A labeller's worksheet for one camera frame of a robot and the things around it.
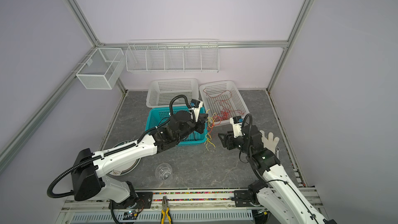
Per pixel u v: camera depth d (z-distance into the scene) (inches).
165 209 27.8
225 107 43.5
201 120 25.0
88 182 15.4
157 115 39.2
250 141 21.6
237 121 25.7
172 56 38.8
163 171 33.1
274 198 22.8
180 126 21.6
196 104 24.0
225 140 26.2
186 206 28.9
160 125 23.1
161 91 47.0
